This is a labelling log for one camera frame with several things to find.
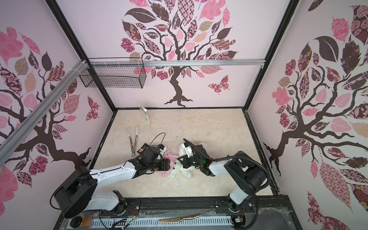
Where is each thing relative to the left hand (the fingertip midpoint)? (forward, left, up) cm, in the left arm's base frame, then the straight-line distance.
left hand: (170, 166), depth 85 cm
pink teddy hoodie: (+4, +2, +8) cm, 9 cm away
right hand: (+4, -4, +3) cm, 6 cm away
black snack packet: (+13, +20, -2) cm, 24 cm away
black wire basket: (+53, +40, +31) cm, 73 cm away
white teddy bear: (-2, -5, +3) cm, 7 cm away
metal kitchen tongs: (+15, +27, -2) cm, 31 cm away
